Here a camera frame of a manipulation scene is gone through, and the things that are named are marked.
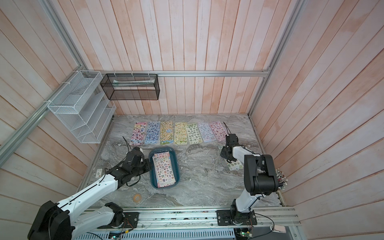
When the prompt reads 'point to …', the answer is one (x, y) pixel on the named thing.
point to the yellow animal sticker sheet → (166, 132)
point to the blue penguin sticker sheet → (152, 135)
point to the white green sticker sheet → (194, 133)
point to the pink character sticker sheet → (218, 130)
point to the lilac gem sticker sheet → (206, 132)
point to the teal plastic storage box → (174, 157)
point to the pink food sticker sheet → (163, 169)
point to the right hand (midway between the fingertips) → (227, 153)
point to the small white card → (98, 173)
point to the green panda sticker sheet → (180, 133)
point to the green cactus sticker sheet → (234, 165)
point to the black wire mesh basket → (131, 86)
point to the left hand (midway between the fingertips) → (151, 165)
